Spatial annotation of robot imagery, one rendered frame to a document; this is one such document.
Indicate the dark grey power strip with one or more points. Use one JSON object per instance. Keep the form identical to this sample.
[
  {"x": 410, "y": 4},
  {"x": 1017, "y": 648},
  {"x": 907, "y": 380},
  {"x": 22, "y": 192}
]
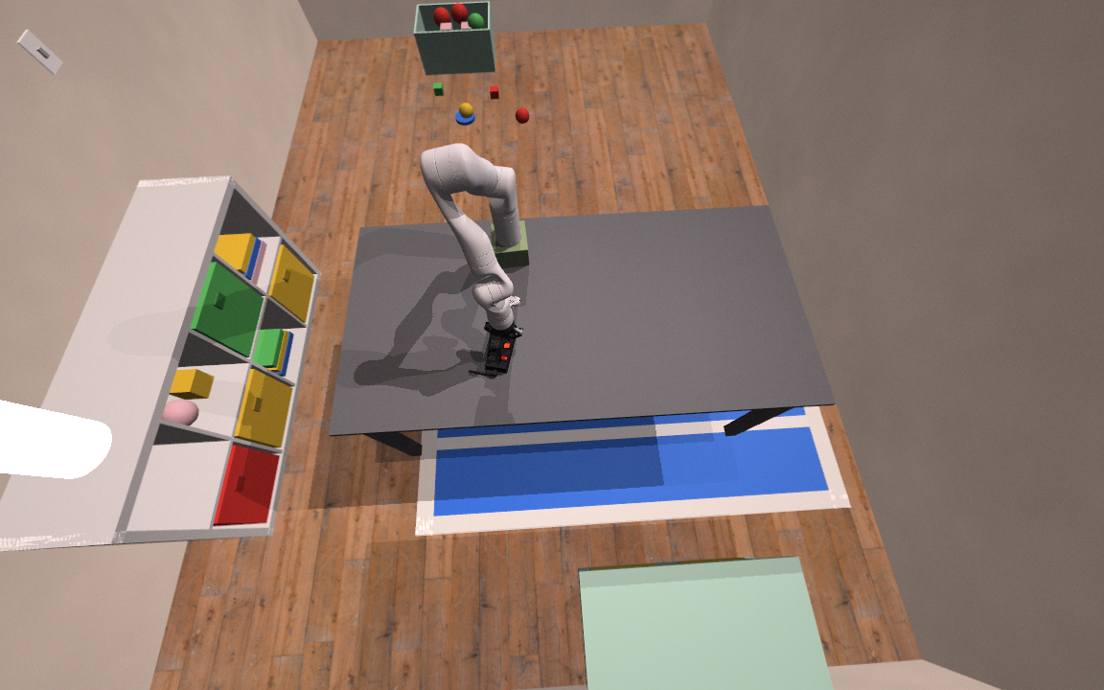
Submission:
[{"x": 499, "y": 356}]

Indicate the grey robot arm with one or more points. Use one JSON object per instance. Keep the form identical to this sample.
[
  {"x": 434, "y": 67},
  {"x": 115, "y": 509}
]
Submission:
[{"x": 456, "y": 168}]

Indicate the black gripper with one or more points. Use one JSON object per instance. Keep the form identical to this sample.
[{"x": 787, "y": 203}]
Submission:
[{"x": 506, "y": 335}]

